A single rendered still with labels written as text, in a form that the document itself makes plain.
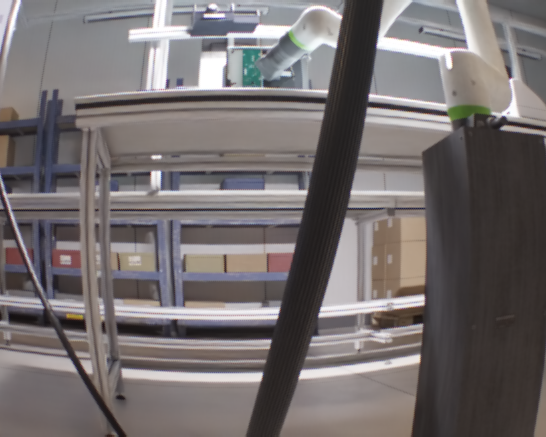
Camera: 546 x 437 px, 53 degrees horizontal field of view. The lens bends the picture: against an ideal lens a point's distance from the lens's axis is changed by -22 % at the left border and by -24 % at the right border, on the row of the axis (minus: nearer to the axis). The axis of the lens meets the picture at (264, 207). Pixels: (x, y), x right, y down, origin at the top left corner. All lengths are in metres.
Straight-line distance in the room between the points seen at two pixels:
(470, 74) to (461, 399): 0.75
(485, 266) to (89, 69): 5.43
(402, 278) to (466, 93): 3.94
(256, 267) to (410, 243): 1.29
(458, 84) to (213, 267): 4.26
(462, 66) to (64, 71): 5.25
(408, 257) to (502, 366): 4.09
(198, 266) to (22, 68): 2.86
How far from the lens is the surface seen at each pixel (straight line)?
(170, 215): 3.86
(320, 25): 1.69
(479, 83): 1.48
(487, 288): 1.24
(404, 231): 5.30
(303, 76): 1.99
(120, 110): 1.70
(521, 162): 1.31
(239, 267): 5.53
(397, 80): 6.69
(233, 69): 2.00
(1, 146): 5.81
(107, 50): 6.35
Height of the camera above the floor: 0.54
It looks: 5 degrees up
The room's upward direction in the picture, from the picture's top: 1 degrees counter-clockwise
